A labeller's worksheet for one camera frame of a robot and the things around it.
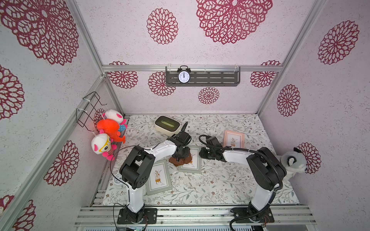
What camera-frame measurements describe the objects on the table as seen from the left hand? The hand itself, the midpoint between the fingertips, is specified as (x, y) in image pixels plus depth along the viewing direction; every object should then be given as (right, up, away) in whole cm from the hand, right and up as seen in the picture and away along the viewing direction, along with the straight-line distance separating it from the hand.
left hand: (185, 155), depth 94 cm
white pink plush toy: (-46, +27, 0) cm, 53 cm away
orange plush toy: (-46, +18, -4) cm, 50 cm away
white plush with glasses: (-46, +9, -15) cm, 50 cm away
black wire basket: (-52, +31, -16) cm, 63 cm away
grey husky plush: (+55, +1, -21) cm, 59 cm away
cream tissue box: (-14, +20, +12) cm, 27 cm away
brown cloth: (+1, -2, -4) cm, 5 cm away
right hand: (+9, +2, +2) cm, 9 cm away
